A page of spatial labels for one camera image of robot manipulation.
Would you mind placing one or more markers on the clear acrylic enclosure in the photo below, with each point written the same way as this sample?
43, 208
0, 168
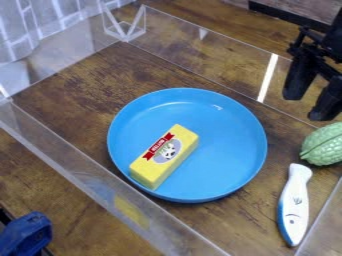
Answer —
60, 96

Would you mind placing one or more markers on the yellow butter block toy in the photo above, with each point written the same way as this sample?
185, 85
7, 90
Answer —
162, 158

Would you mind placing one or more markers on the blue round plate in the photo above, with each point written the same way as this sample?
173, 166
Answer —
233, 144

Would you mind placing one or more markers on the white patterned curtain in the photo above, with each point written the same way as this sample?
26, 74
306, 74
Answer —
31, 20

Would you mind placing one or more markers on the green bitter gourd toy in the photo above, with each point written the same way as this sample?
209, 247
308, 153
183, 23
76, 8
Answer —
322, 146

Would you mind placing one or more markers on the blue clamp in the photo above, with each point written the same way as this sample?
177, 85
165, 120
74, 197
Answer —
26, 235

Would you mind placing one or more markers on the white and blue fish toy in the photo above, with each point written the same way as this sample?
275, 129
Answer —
293, 205

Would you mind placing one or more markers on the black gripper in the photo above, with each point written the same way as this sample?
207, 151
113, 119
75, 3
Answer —
309, 50

